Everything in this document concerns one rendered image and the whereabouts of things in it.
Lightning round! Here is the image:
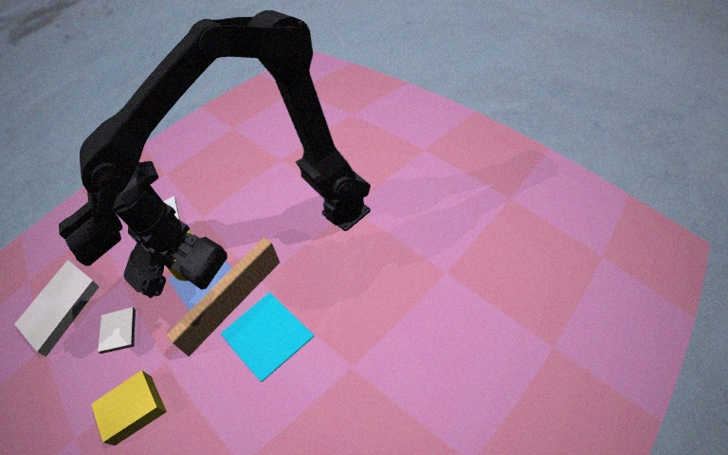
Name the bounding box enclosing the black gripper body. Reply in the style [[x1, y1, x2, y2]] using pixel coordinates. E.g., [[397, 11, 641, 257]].
[[128, 200, 228, 290]]

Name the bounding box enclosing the yellow rectangular block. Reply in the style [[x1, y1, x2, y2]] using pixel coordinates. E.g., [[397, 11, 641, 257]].
[[91, 370, 166, 446]]

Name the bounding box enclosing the long wooden bar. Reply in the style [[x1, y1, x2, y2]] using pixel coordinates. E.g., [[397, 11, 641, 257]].
[[167, 238, 281, 356]]

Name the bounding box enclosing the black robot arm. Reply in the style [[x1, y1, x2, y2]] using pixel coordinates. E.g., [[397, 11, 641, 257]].
[[59, 10, 371, 299]]

